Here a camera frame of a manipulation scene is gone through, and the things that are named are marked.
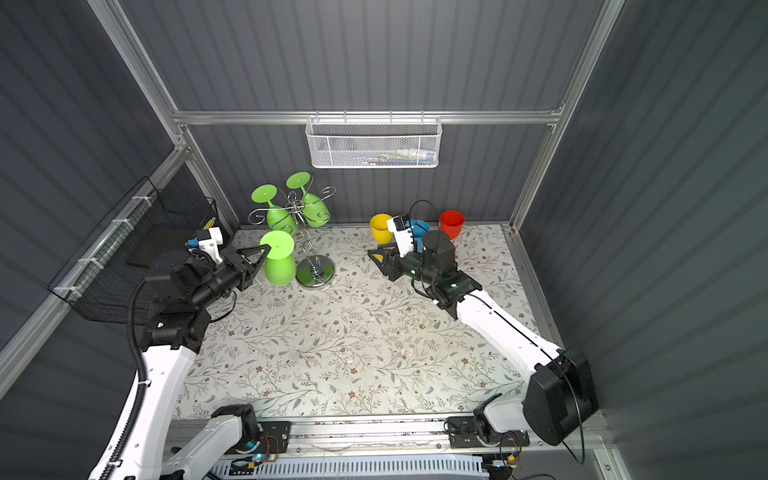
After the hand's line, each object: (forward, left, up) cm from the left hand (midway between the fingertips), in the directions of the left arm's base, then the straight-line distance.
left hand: (271, 247), depth 65 cm
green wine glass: (+2, +1, -8) cm, 8 cm away
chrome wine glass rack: (+20, -1, -35) cm, 40 cm away
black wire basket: (-3, +38, -5) cm, 38 cm away
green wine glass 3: (+27, -4, -14) cm, 31 cm away
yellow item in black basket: (+20, +24, -10) cm, 33 cm away
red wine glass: (+27, -49, -20) cm, 59 cm away
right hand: (+3, -23, -7) cm, 24 cm away
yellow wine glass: (+25, -25, -21) cm, 41 cm away
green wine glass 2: (+25, +7, -13) cm, 29 cm away
